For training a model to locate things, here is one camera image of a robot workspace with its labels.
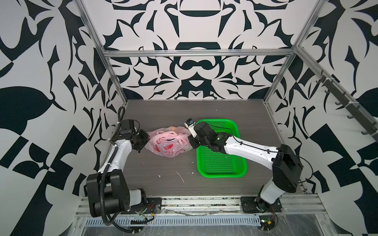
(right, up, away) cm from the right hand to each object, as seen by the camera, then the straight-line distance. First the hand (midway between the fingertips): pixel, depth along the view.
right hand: (188, 134), depth 83 cm
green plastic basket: (+14, -18, +4) cm, 23 cm away
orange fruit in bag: (-10, +2, +13) cm, 17 cm away
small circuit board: (+37, -40, -12) cm, 56 cm away
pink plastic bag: (-11, -4, +1) cm, 12 cm away
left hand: (-24, -2, +5) cm, 25 cm away
